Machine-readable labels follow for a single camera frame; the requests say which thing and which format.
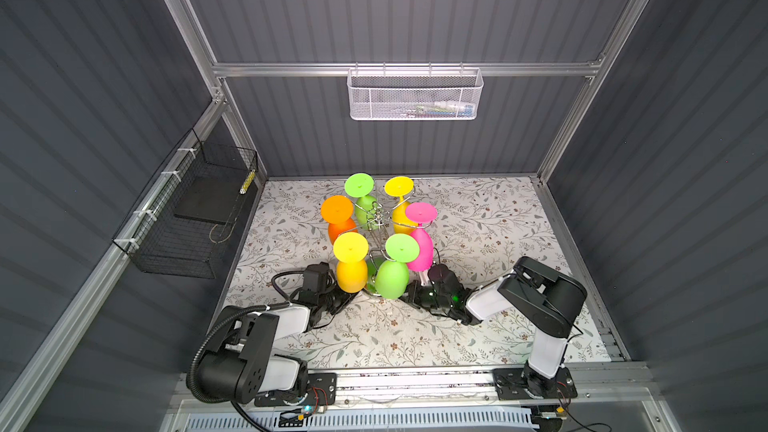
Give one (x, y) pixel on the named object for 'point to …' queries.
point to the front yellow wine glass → (350, 250)
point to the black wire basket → (181, 225)
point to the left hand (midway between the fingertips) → (361, 288)
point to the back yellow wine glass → (400, 186)
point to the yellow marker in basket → (247, 182)
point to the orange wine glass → (337, 211)
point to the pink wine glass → (421, 213)
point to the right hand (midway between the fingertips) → (396, 298)
